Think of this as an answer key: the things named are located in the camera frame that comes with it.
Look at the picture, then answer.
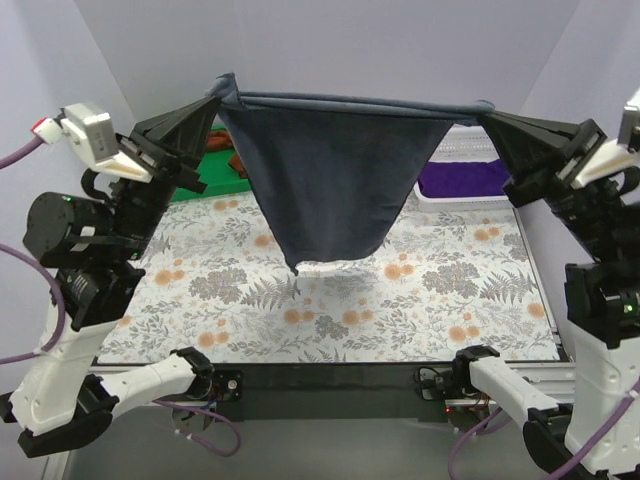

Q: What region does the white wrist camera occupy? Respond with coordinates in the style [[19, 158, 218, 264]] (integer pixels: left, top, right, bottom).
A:
[[31, 103, 152, 183], [571, 90, 639, 189]]

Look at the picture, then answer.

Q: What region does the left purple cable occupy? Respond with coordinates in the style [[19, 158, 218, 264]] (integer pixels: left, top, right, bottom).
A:
[[0, 134, 243, 457]]

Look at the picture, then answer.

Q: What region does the orange brown towel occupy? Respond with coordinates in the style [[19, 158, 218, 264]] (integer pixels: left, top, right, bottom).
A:
[[205, 129, 248, 179]]

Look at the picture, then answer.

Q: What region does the green plastic tray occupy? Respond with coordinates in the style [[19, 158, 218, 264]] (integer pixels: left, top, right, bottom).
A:
[[171, 150, 251, 202]]

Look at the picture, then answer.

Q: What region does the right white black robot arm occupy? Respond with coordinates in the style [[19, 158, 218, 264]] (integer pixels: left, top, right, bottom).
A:
[[447, 112, 639, 479]]

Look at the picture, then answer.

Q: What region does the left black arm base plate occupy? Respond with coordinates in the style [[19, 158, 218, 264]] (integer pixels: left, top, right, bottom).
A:
[[202, 369, 244, 403]]

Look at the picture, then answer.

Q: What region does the floral table mat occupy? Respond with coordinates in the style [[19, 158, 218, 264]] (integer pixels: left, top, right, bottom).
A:
[[98, 193, 559, 364]]

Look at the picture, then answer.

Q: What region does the grey blue towel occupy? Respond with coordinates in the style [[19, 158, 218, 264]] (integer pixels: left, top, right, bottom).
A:
[[208, 73, 495, 272]]

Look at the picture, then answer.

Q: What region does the white plastic basket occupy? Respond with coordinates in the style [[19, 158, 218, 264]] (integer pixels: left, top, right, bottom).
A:
[[414, 127, 511, 213]]

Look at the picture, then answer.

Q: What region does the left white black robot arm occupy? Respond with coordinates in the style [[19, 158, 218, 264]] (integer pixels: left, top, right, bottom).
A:
[[1, 97, 220, 458]]

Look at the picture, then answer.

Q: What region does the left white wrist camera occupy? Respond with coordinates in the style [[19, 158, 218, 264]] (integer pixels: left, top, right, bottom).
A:
[[31, 103, 152, 183]]

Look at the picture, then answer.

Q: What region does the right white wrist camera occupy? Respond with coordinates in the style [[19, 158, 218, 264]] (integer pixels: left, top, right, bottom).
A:
[[571, 90, 639, 189]]

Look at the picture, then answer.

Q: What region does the aluminium frame rail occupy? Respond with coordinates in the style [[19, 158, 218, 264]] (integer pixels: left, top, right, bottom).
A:
[[44, 357, 626, 480]]

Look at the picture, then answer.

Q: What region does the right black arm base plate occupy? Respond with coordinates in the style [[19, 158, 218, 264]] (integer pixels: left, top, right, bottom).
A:
[[414, 366, 480, 400]]

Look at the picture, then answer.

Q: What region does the purple towel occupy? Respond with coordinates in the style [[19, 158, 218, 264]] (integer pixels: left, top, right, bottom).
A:
[[417, 159, 510, 199]]

